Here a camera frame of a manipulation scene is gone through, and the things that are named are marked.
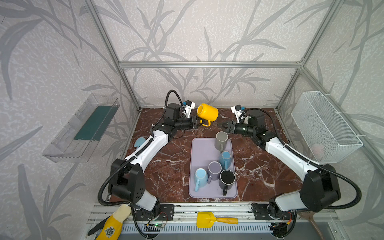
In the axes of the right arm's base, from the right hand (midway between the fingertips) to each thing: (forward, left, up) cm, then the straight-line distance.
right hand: (220, 121), depth 78 cm
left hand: (+1, +8, +2) cm, 8 cm away
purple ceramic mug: (-19, +3, -19) cm, 27 cm away
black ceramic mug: (-24, -3, -17) cm, 30 cm away
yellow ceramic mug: (+6, +6, 0) cm, 9 cm away
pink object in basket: (-14, -47, -6) cm, 50 cm away
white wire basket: (-15, -44, +8) cm, 47 cm away
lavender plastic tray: (-3, +9, -29) cm, 31 cm away
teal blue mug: (-14, -3, -17) cm, 22 cm away
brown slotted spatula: (-39, -42, -25) cm, 63 cm away
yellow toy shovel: (-41, +8, -25) cm, 49 cm away
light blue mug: (-24, +10, -16) cm, 31 cm away
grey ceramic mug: (-1, -2, -15) cm, 15 cm away
